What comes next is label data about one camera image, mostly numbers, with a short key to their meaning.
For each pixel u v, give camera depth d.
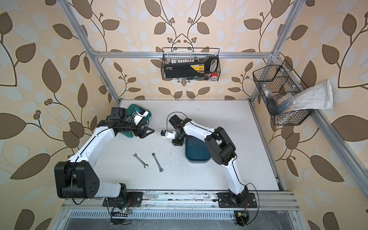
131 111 0.72
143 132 0.73
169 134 0.85
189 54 0.89
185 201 0.75
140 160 0.89
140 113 0.72
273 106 0.65
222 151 0.54
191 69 0.83
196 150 0.89
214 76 0.87
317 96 0.57
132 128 0.72
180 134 0.81
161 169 0.84
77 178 0.41
